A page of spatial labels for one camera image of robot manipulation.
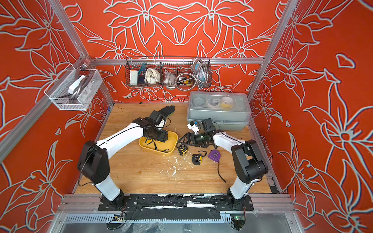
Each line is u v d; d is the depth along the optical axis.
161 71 0.99
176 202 0.74
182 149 0.90
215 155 0.88
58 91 0.70
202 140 0.76
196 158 0.85
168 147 0.92
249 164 0.46
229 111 0.92
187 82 0.88
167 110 1.13
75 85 0.69
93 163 0.45
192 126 0.83
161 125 0.74
